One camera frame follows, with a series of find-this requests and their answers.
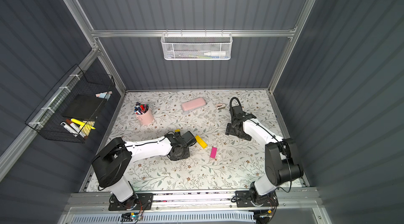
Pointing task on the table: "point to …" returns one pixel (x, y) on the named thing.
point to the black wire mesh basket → (70, 109)
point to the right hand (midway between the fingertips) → (237, 134)
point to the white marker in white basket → (215, 53)
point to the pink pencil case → (194, 104)
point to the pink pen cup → (146, 118)
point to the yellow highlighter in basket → (82, 123)
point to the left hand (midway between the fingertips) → (186, 158)
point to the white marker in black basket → (70, 129)
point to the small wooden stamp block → (221, 106)
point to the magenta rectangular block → (213, 152)
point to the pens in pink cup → (141, 109)
